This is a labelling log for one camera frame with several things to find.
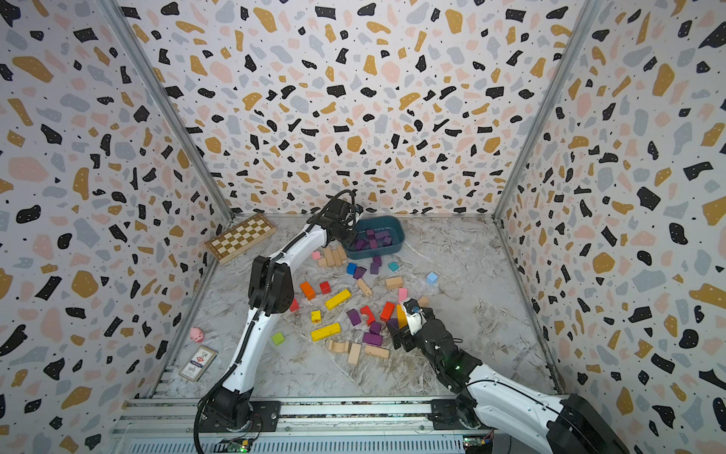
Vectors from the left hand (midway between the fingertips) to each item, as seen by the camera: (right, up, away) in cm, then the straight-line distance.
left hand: (355, 231), depth 108 cm
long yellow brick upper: (-5, -23, -11) cm, 26 cm away
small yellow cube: (-11, -28, -18) cm, 35 cm away
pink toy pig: (-47, -32, -21) cm, 60 cm away
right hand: (+17, -25, -25) cm, 39 cm away
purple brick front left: (+7, -34, -20) cm, 40 cm away
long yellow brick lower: (-7, -32, -20) cm, 38 cm away
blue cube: (-1, -14, -5) cm, 15 cm away
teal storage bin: (+15, +3, +7) cm, 16 cm away
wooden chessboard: (-47, -3, +2) cm, 47 cm away
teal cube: (+15, -13, -1) cm, 20 cm away
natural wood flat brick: (+9, -37, -22) cm, 44 cm away
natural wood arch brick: (-3, -35, -23) cm, 42 cm away
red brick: (+12, -27, -15) cm, 33 cm away
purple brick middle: (+1, -28, -15) cm, 32 cm away
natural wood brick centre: (+15, -18, -7) cm, 25 cm away
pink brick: (+18, -22, -10) cm, 30 cm away
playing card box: (-43, -39, -26) cm, 64 cm away
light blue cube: (+28, -17, -7) cm, 34 cm away
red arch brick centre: (+5, -27, -15) cm, 31 cm away
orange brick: (-15, -20, -12) cm, 28 cm away
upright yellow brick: (+16, -28, -18) cm, 37 cm away
